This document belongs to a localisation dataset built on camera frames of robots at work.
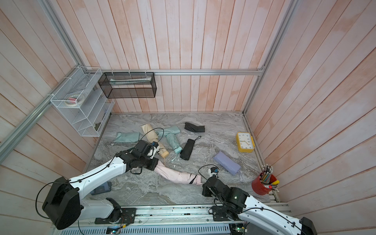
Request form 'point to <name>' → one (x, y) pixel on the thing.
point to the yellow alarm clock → (245, 142)
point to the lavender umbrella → (230, 166)
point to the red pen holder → (264, 182)
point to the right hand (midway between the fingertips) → (202, 185)
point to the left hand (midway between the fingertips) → (156, 165)
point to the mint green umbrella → (174, 143)
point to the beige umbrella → (162, 151)
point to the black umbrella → (187, 149)
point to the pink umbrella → (189, 178)
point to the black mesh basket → (128, 84)
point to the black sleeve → (196, 129)
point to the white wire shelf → (88, 118)
